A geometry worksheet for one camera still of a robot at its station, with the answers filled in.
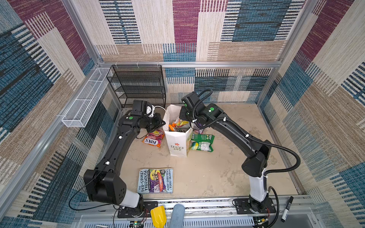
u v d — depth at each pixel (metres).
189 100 0.57
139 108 0.61
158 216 0.71
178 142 0.78
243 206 0.73
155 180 0.81
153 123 0.69
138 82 1.08
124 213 0.73
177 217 0.69
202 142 0.95
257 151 0.47
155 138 0.97
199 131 1.02
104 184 0.41
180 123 0.81
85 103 0.96
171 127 0.82
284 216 0.71
